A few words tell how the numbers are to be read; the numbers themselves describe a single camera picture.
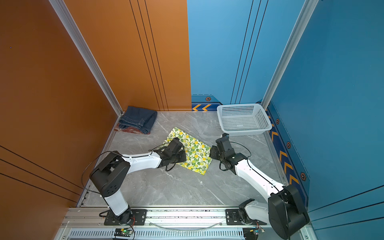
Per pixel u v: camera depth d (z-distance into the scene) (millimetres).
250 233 709
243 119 1160
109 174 497
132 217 725
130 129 1056
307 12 711
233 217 725
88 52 863
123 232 709
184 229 702
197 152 965
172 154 729
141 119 1044
